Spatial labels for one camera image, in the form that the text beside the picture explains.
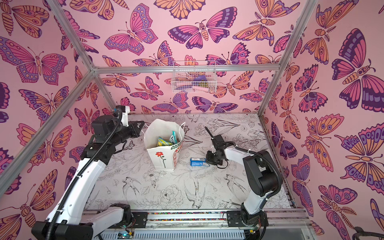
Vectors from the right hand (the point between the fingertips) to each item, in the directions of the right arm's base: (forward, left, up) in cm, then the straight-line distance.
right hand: (207, 159), depth 93 cm
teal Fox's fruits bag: (+5, +20, +16) cm, 26 cm away
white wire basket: (+41, +8, +33) cm, 53 cm away
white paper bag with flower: (-6, +23, +14) cm, 28 cm away
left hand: (+3, +31, +33) cm, 45 cm away
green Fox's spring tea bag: (+1, +25, +17) cm, 31 cm away
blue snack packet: (-2, +5, 0) cm, 6 cm away
